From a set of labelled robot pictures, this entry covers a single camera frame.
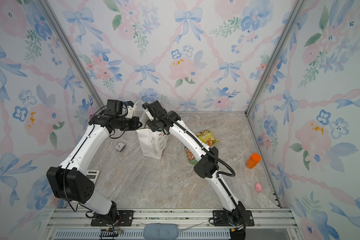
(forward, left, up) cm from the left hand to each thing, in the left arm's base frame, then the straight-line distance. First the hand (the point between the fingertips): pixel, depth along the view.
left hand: (142, 122), depth 81 cm
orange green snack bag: (-8, -28, -25) cm, 38 cm away
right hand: (+4, -5, -3) cm, 7 cm away
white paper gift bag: (-8, -6, -8) cm, 13 cm away
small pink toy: (-27, -64, -23) cm, 73 cm away
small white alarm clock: (-1, +19, -23) cm, 30 cm away
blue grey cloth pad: (-47, -12, -22) cm, 53 cm away
